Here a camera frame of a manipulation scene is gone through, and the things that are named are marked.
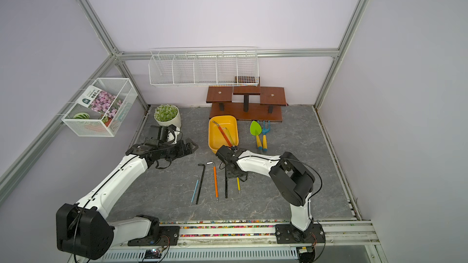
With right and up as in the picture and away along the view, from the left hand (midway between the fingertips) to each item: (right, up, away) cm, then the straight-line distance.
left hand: (190, 150), depth 81 cm
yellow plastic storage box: (+9, +3, +22) cm, 24 cm away
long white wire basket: (+2, +43, +18) cm, 47 cm away
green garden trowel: (+32, +8, +28) cm, 43 cm away
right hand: (+19, -12, +10) cm, 25 cm away
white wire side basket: (-40, +13, -9) cm, 43 cm away
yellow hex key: (+21, -18, +6) cm, 28 cm away
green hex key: (+15, +6, +25) cm, 30 cm away
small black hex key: (+4, -10, +13) cm, 16 cm away
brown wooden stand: (+27, +25, +32) cm, 48 cm away
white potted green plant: (-18, +17, +18) cm, 30 cm away
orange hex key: (+10, -16, +8) cm, 20 cm away
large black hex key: (+16, -19, +6) cm, 25 cm away
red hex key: (+12, +6, +25) cm, 29 cm away
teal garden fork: (+37, +7, +27) cm, 46 cm away
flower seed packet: (-35, +21, -6) cm, 41 cm away
